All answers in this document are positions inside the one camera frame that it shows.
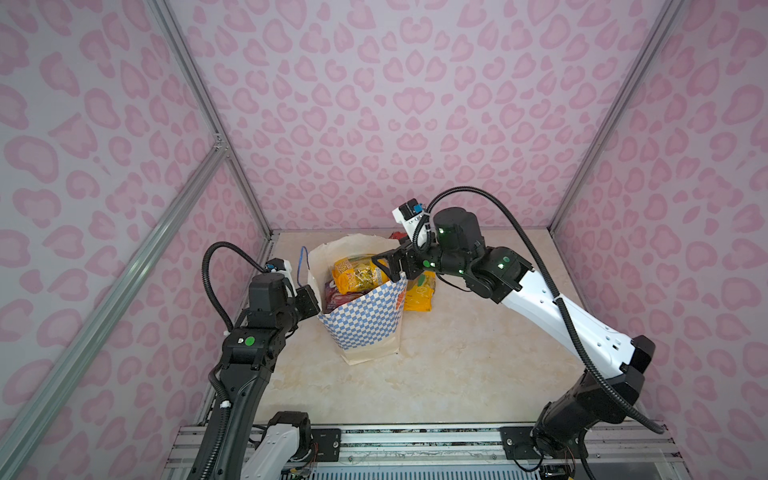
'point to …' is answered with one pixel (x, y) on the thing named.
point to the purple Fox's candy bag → (333, 298)
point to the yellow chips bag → (419, 292)
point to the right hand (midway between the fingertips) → (388, 247)
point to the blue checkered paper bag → (367, 328)
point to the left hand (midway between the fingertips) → (314, 286)
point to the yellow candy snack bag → (357, 274)
